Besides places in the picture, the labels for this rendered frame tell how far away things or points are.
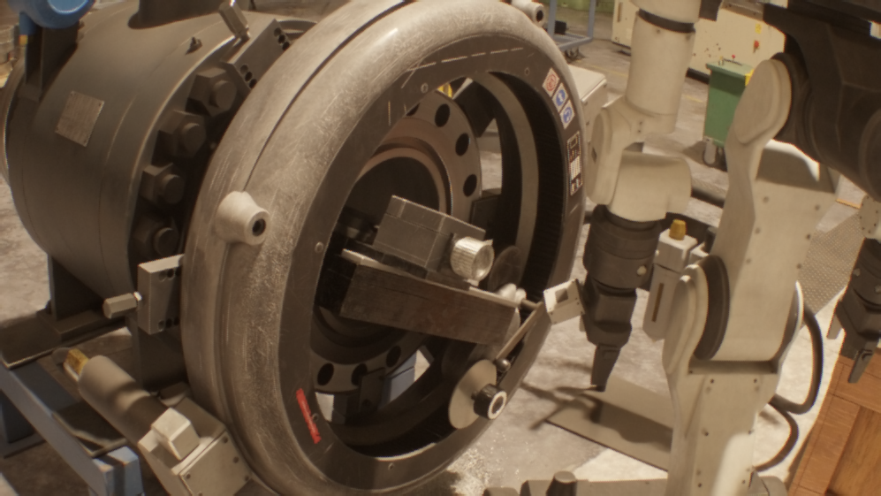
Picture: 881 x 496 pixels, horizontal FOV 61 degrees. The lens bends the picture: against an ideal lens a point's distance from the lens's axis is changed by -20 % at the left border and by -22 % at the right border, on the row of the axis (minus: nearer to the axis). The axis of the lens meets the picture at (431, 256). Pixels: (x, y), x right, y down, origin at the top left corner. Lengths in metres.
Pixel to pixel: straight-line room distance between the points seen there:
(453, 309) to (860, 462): 0.98
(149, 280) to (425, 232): 0.32
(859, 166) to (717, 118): 3.63
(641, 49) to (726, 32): 6.29
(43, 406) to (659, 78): 1.13
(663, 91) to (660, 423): 1.26
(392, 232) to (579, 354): 1.38
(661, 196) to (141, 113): 0.72
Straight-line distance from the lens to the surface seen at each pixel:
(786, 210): 1.10
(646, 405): 2.17
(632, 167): 1.00
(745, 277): 1.13
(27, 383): 1.61
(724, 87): 4.44
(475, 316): 1.24
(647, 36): 0.94
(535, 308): 1.40
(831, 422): 1.73
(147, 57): 1.37
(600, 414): 2.10
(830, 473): 1.78
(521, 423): 2.03
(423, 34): 1.02
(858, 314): 1.28
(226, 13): 0.97
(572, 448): 1.97
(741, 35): 7.14
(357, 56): 0.97
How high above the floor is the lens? 1.07
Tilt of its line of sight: 22 degrees down
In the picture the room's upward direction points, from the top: 6 degrees clockwise
